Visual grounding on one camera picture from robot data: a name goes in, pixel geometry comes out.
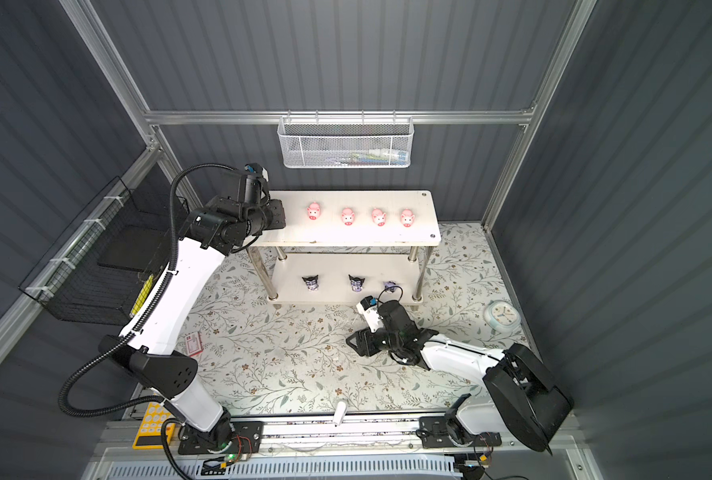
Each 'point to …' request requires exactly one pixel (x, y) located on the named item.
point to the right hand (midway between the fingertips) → (357, 340)
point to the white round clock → (502, 315)
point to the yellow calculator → (149, 434)
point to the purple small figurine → (389, 284)
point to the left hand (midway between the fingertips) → (279, 208)
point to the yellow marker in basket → (141, 298)
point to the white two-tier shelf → (339, 247)
